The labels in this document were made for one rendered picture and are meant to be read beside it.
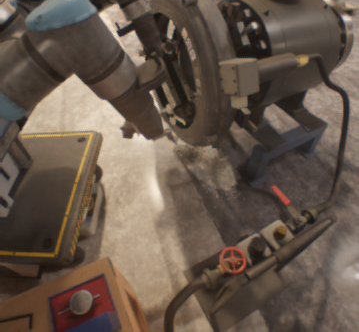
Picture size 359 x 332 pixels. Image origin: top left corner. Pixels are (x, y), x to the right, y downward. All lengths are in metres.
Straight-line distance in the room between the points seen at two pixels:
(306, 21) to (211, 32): 0.59
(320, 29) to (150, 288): 1.45
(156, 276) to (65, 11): 1.07
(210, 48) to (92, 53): 0.51
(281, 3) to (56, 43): 1.08
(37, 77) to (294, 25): 1.07
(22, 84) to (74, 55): 0.08
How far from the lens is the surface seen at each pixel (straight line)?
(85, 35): 0.36
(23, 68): 0.38
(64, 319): 0.73
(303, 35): 1.24
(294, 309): 1.24
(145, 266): 1.20
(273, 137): 1.36
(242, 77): 0.73
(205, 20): 0.85
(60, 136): 1.36
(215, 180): 1.40
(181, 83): 1.14
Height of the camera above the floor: 1.14
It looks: 48 degrees down
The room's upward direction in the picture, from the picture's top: 1 degrees counter-clockwise
